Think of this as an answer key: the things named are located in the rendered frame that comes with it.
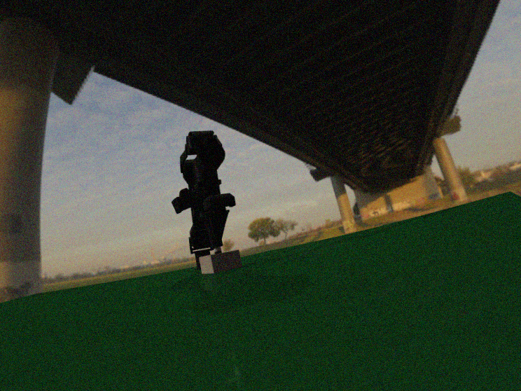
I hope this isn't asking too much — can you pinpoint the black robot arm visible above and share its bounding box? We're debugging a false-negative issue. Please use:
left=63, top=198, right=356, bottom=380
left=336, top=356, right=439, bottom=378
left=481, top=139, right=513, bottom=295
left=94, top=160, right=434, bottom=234
left=172, top=130, right=225, bottom=270

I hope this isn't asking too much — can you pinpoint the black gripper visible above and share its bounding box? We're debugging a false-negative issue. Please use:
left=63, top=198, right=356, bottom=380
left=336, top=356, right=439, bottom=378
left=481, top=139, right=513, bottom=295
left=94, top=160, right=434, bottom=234
left=192, top=175, right=236, bottom=243

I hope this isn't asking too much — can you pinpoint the beige block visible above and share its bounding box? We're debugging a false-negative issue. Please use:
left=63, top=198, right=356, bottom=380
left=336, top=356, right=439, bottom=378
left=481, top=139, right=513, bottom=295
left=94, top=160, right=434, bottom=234
left=199, top=250, right=242, bottom=274

